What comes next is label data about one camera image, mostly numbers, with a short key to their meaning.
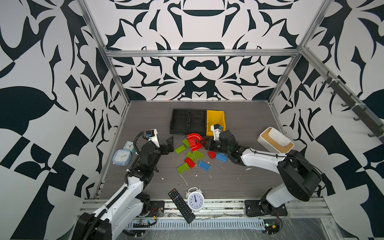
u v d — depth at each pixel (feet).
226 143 2.25
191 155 3.00
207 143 2.52
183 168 2.85
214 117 3.48
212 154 2.97
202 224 2.34
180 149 3.09
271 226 2.33
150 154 2.00
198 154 3.03
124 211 1.81
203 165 2.90
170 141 2.47
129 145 3.08
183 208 2.39
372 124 1.80
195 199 2.47
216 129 2.60
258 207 2.43
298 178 1.46
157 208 2.42
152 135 2.28
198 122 3.70
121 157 2.90
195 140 2.76
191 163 2.89
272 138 3.09
